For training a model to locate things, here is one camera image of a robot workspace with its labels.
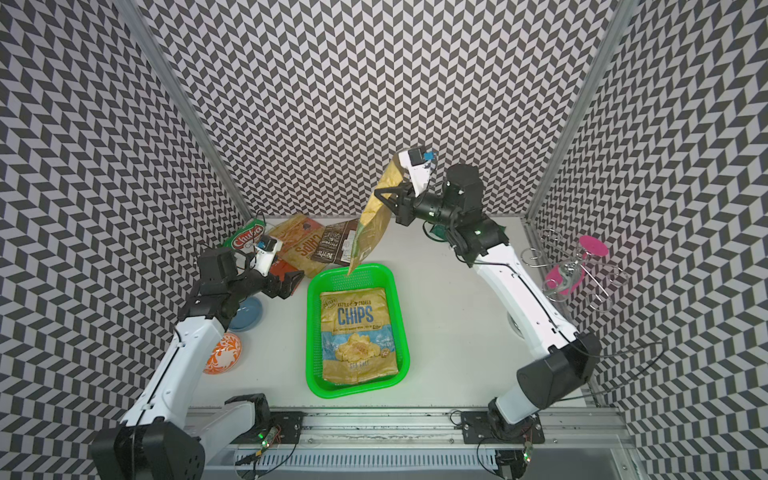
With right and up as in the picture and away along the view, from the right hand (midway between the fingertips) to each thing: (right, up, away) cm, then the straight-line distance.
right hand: (377, 198), depth 63 cm
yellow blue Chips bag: (-7, -37, +22) cm, 43 cm away
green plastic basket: (-18, -21, +28) cm, 39 cm away
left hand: (-25, -16, +16) cm, 34 cm away
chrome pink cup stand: (+45, -15, +5) cm, 48 cm away
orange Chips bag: (-32, -7, +46) cm, 56 cm away
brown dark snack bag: (-19, -10, +45) cm, 50 cm away
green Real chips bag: (+20, -5, +49) cm, 53 cm away
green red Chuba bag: (-53, -7, +49) cm, 73 cm away
